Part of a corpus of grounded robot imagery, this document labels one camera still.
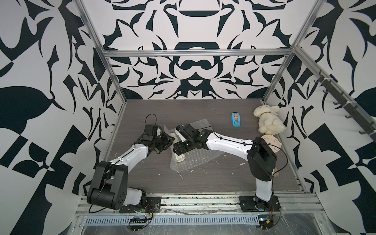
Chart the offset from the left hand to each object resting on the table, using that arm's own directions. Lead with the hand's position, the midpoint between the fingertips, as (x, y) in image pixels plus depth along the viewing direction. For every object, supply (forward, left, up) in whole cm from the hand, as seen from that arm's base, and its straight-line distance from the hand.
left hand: (174, 137), depth 89 cm
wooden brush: (-22, -56, -6) cm, 60 cm away
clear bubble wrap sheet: (-10, -13, -9) cm, 19 cm away
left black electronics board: (-39, +18, -12) cm, 45 cm away
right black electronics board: (-43, -44, -11) cm, 62 cm away
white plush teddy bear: (+8, -61, +1) cm, 62 cm away
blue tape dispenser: (+16, -43, -6) cm, 46 cm away
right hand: (-6, -2, 0) cm, 6 cm away
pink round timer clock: (-3, -63, -7) cm, 63 cm away
